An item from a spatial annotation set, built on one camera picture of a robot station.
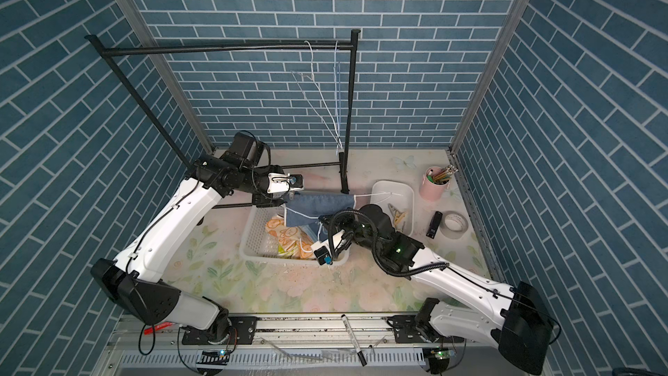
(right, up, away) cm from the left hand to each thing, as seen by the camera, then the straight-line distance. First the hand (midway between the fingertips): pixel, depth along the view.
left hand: (289, 185), depth 75 cm
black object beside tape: (+49, -16, +19) cm, 55 cm away
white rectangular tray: (+37, -8, +28) cm, 46 cm away
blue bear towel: (+3, -8, +7) cm, 12 cm away
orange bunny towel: (-1, -20, +12) cm, 23 cm away
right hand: (+11, -7, -4) cm, 14 cm away
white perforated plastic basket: (-14, -21, +12) cm, 28 cm away
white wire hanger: (-4, -9, +11) cm, 15 cm away
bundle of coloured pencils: (+52, +2, +19) cm, 55 cm away
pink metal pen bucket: (+49, -4, +26) cm, 56 cm away
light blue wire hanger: (+14, +35, +30) cm, 48 cm away
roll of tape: (+57, -16, +21) cm, 63 cm away
